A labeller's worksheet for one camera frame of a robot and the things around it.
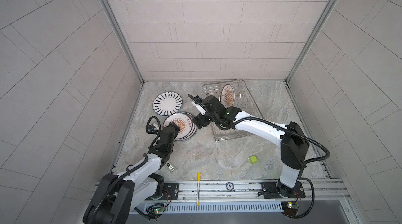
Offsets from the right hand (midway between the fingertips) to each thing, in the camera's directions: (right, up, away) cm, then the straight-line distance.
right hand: (196, 116), depth 81 cm
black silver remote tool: (-13, -24, -6) cm, 27 cm away
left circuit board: (-14, -36, -16) cm, 42 cm away
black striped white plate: (-21, +5, +21) cm, 30 cm away
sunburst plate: (+18, +11, +16) cm, 27 cm away
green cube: (+30, -22, -2) cm, 37 cm away
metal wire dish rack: (+28, +8, +14) cm, 32 cm away
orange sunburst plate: (-8, -4, +11) cm, 14 cm away
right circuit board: (+42, -38, -13) cm, 59 cm away
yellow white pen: (+2, -29, -6) cm, 30 cm away
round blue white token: (+17, -32, -8) cm, 37 cm away
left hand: (-12, -6, +7) cm, 15 cm away
